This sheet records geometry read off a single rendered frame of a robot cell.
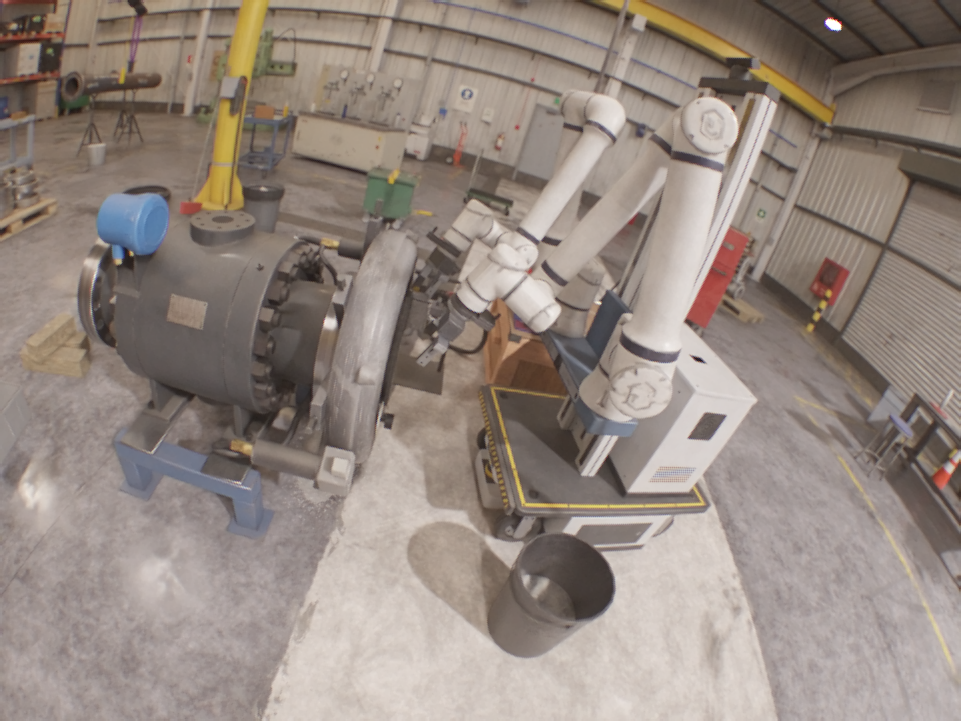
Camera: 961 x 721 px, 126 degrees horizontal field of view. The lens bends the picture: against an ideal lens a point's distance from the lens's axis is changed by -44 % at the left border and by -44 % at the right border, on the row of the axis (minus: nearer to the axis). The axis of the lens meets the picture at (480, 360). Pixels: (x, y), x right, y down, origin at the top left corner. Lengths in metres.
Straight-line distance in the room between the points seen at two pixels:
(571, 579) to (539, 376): 1.12
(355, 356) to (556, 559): 0.91
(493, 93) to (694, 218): 11.10
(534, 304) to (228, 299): 0.80
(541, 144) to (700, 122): 10.94
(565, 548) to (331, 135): 7.11
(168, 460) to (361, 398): 0.75
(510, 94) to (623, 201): 10.91
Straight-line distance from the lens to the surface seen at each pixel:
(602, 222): 1.08
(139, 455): 1.62
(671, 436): 1.55
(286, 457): 1.22
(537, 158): 11.82
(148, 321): 1.39
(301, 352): 1.30
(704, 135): 0.92
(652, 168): 1.08
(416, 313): 1.34
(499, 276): 0.99
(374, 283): 1.09
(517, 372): 2.21
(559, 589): 1.57
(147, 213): 1.27
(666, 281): 0.96
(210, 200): 4.97
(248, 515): 1.56
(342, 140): 7.55
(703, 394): 1.48
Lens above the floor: 1.37
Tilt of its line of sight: 30 degrees down
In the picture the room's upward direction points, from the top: 19 degrees clockwise
